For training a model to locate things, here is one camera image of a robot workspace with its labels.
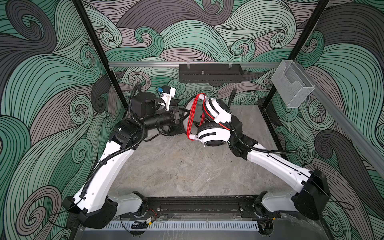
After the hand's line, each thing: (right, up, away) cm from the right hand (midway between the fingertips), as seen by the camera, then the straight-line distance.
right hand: (198, 119), depth 71 cm
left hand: (-3, +3, -15) cm, 16 cm away
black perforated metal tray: (+10, +30, +25) cm, 41 cm away
